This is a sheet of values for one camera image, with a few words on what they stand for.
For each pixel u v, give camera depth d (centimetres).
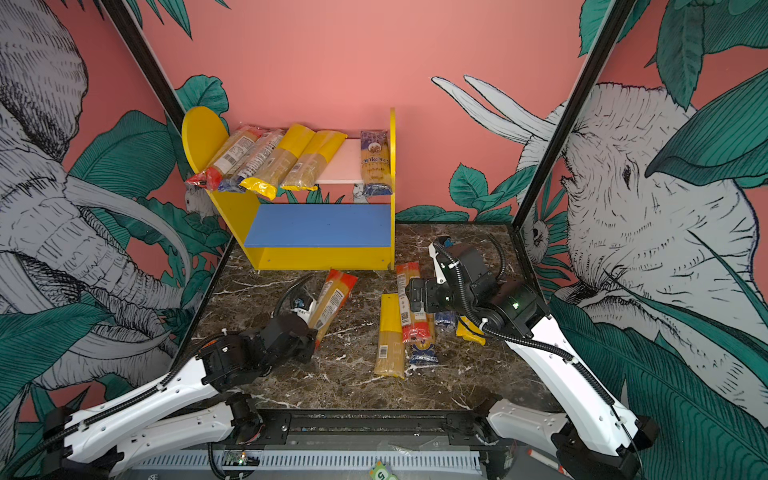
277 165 73
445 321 90
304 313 65
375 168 73
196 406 48
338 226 101
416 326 87
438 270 49
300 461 70
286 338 54
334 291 80
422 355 84
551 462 70
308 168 72
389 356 84
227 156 74
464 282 44
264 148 80
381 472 67
